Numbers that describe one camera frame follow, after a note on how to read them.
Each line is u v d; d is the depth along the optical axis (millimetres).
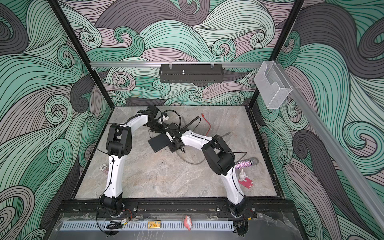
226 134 1045
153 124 901
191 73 951
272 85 778
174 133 756
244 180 778
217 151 572
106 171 820
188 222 657
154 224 684
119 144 619
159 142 979
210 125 1057
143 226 697
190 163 901
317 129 581
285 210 744
